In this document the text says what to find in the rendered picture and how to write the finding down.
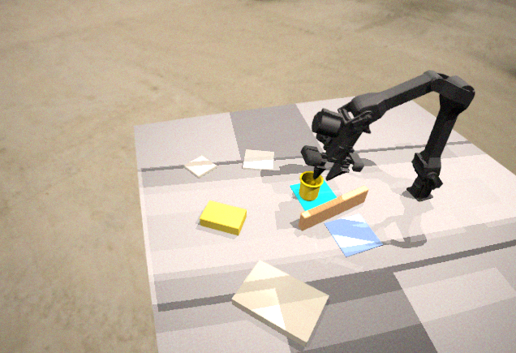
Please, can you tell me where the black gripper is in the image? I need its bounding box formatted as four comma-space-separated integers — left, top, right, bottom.
301, 137, 363, 181

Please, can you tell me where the yellow rectangular block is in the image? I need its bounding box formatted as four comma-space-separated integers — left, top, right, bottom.
200, 201, 247, 235

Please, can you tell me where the olive-yellow cup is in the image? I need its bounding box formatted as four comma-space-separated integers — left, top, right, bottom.
299, 171, 324, 201

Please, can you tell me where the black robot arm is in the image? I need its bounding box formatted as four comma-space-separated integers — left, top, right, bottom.
312, 70, 475, 202

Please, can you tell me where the tan wooden plank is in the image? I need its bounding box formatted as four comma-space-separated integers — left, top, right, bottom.
299, 186, 369, 230

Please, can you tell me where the cream flat rectangular block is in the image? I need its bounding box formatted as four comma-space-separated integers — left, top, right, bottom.
232, 259, 329, 347

